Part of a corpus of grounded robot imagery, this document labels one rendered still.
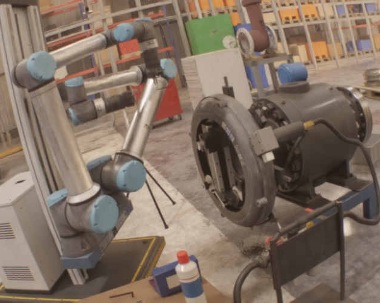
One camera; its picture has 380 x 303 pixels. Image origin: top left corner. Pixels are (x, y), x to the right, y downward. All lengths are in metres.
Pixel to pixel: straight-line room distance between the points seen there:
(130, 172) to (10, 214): 0.64
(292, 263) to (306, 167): 0.80
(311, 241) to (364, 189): 0.95
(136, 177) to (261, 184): 0.59
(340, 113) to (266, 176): 0.72
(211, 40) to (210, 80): 3.54
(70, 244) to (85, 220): 0.22
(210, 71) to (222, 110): 4.00
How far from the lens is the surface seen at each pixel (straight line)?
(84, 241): 1.71
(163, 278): 1.38
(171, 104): 7.64
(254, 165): 1.97
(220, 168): 2.33
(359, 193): 2.48
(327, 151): 2.36
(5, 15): 1.85
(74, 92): 1.81
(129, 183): 1.92
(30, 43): 2.05
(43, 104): 1.43
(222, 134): 2.25
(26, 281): 2.07
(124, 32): 1.82
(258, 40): 6.48
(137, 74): 2.22
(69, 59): 1.72
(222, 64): 6.12
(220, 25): 9.64
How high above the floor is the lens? 1.25
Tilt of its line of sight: 14 degrees down
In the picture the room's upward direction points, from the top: 14 degrees counter-clockwise
